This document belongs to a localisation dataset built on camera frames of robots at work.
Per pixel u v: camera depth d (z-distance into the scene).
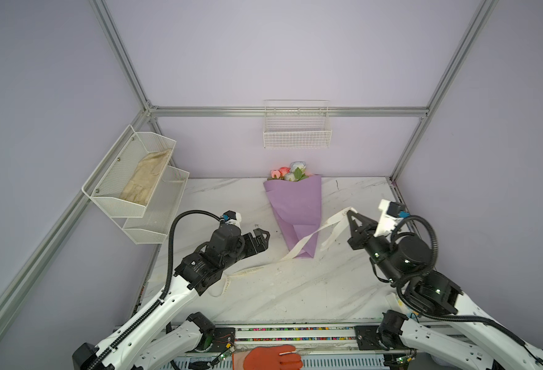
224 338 0.73
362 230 0.56
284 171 1.18
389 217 0.50
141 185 0.77
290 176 1.15
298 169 1.14
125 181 0.78
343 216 0.64
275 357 0.70
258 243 0.65
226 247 0.53
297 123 0.95
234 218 0.66
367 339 0.73
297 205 1.10
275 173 1.18
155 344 0.52
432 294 0.44
